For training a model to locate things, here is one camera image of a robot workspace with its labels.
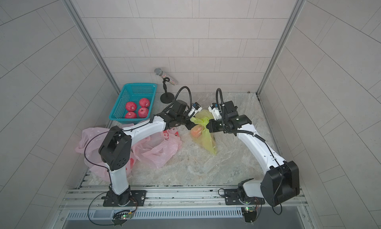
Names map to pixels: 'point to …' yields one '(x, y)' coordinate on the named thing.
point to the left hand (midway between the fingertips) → (201, 120)
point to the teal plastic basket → (133, 92)
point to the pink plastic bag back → (159, 151)
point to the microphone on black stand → (166, 97)
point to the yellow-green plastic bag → (200, 133)
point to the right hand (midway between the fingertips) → (206, 125)
